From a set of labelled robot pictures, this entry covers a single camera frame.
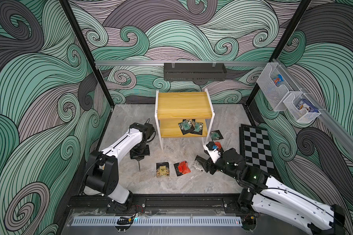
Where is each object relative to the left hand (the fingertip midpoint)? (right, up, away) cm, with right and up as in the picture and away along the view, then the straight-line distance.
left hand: (140, 158), depth 81 cm
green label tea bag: (+26, +18, +5) cm, 32 cm away
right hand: (+34, +5, -8) cm, 35 cm away
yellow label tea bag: (+12, -8, +4) cm, 15 cm away
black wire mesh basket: (+33, +54, +14) cm, 65 cm away
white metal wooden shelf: (+18, +28, -7) cm, 34 cm away
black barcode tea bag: (-1, -4, 0) cm, 4 cm away
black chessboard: (+71, +5, +11) cm, 72 cm away
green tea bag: (+34, +17, +5) cm, 38 cm away
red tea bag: (+49, +5, +16) cm, 52 cm away
